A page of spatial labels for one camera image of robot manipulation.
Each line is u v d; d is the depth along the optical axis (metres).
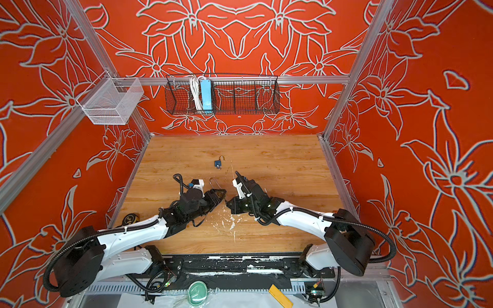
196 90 0.88
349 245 0.42
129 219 0.83
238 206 0.71
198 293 0.68
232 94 0.96
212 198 0.71
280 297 0.67
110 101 0.92
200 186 0.77
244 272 0.73
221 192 0.79
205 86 0.90
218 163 1.06
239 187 0.74
